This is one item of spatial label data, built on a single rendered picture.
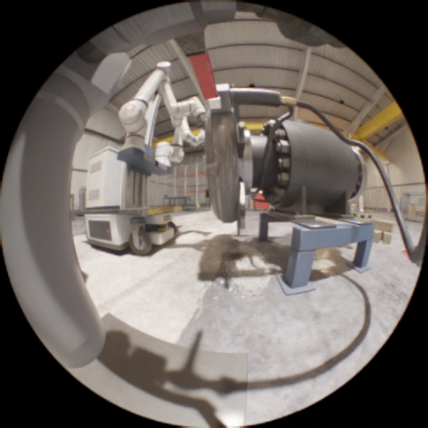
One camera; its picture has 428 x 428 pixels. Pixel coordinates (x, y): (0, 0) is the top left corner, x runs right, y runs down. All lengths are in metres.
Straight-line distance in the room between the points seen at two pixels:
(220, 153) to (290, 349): 0.62
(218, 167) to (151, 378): 0.62
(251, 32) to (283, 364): 8.59
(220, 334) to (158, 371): 0.19
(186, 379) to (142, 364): 0.10
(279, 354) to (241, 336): 0.11
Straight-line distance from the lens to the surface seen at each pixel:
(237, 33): 8.20
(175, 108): 0.92
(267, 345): 0.38
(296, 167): 0.62
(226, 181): 0.47
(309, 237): 0.49
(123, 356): 0.39
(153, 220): 0.95
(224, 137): 0.48
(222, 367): 0.34
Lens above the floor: 0.33
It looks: 4 degrees down
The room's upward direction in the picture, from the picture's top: 1 degrees counter-clockwise
